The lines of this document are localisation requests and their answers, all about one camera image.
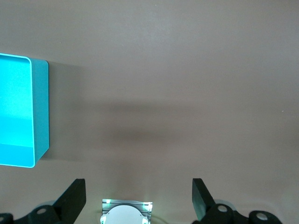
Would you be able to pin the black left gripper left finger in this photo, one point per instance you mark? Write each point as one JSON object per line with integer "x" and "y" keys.
{"x": 70, "y": 203}

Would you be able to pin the teal plastic storage bin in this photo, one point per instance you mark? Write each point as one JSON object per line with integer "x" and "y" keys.
{"x": 16, "y": 105}

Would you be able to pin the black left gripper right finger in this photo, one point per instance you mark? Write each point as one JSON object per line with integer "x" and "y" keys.
{"x": 201, "y": 200}

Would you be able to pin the brown table cover mat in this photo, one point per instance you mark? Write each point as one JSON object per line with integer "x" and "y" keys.
{"x": 163, "y": 81}

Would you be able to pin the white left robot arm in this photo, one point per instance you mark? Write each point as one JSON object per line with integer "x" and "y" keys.
{"x": 123, "y": 215}

